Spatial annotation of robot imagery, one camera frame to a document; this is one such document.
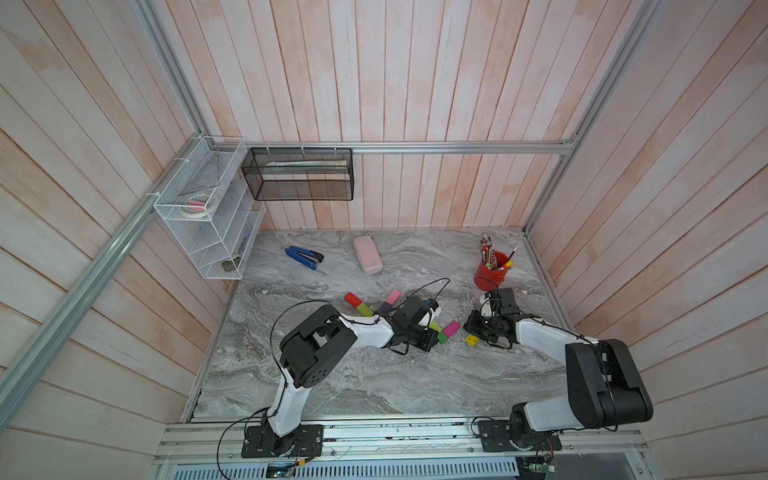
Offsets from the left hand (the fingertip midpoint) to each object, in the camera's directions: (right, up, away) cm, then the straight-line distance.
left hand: (435, 346), depth 90 cm
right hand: (+11, +6, +4) cm, 13 cm away
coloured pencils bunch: (+19, +27, +4) cm, 33 cm away
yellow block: (+11, +2, -1) cm, 11 cm away
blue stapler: (-46, +28, +21) cm, 57 cm away
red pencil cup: (+18, +20, +5) cm, 27 cm away
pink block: (-12, +14, +9) cm, 21 cm away
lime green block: (-22, +10, +8) cm, 25 cm away
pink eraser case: (-21, +28, +21) cm, 41 cm away
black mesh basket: (-46, +58, +17) cm, 76 cm away
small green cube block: (+2, +2, 0) cm, 3 cm away
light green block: (0, +5, +3) cm, 6 cm away
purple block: (-16, +10, +8) cm, 20 cm away
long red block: (-26, +13, +11) cm, 31 cm away
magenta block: (+6, +5, +3) cm, 8 cm away
